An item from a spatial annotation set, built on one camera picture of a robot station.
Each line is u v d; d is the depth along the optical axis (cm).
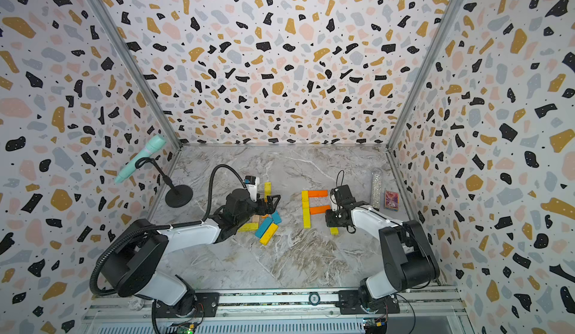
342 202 74
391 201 100
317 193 103
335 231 90
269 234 90
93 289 39
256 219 92
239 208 69
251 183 78
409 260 45
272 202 80
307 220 94
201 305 73
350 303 74
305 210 97
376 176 107
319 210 98
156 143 76
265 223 92
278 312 73
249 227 90
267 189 103
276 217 93
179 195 98
